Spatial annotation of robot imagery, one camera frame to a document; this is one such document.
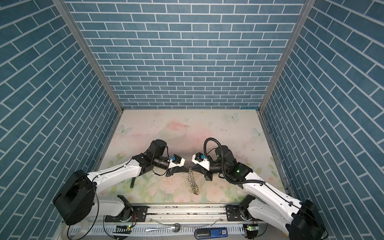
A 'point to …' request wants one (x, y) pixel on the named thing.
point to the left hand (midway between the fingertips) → (186, 170)
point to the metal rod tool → (176, 227)
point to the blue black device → (200, 233)
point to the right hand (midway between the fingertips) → (192, 166)
